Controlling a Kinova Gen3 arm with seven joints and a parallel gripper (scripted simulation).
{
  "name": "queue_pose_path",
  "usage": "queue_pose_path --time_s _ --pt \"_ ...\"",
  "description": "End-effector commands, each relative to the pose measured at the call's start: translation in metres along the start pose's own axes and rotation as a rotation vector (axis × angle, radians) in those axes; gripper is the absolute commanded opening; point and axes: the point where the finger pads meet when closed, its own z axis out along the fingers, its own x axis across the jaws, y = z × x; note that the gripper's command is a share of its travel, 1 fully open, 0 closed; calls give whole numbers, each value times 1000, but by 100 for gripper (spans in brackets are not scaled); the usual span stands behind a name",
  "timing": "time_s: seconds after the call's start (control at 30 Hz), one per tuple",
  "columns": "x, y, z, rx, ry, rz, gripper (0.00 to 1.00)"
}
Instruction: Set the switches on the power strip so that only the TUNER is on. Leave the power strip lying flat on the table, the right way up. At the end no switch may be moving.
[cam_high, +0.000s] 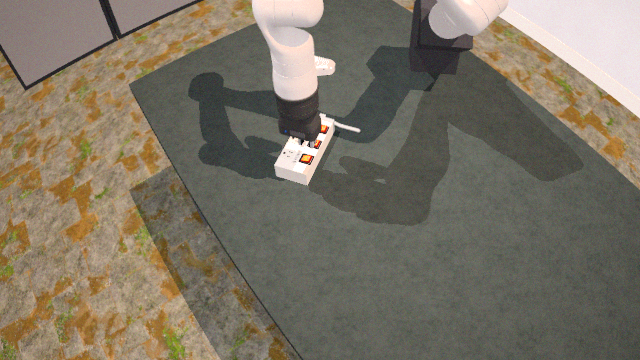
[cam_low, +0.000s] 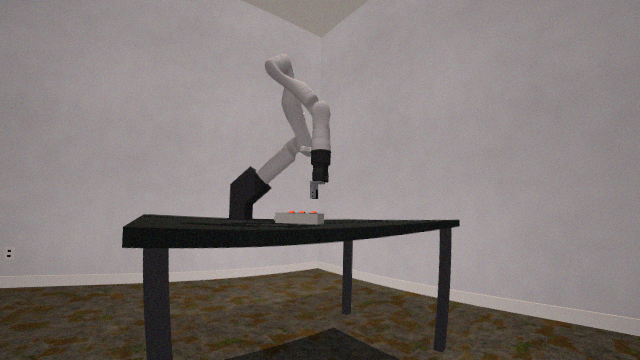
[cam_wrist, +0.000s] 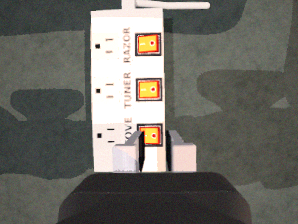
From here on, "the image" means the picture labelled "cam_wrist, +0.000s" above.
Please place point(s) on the white power strip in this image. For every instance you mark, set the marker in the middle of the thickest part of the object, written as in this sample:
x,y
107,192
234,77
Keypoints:
x,y
127,73

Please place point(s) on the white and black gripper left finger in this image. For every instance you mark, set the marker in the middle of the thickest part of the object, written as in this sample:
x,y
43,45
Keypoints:
x,y
130,156

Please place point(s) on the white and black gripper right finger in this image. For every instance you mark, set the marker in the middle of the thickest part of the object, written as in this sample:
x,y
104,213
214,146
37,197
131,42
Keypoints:
x,y
180,156

